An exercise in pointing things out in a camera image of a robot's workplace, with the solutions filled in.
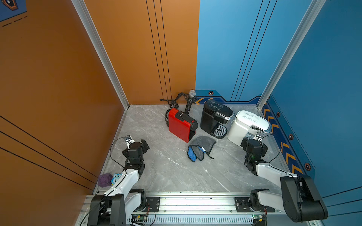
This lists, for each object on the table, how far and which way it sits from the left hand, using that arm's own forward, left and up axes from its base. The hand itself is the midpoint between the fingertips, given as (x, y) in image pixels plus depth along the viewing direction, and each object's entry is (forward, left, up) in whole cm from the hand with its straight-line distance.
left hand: (136, 141), depth 88 cm
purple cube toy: (-22, +13, -5) cm, 26 cm away
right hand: (+2, -75, -1) cm, 75 cm away
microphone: (+32, -34, +7) cm, 47 cm away
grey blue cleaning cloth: (0, -41, -5) cm, 41 cm away
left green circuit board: (-38, -9, -11) cm, 41 cm away
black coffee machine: (+13, -49, +9) cm, 52 cm away
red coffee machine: (+8, -28, +6) cm, 30 cm away
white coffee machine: (+7, -64, +9) cm, 65 cm away
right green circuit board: (-37, -70, -11) cm, 80 cm away
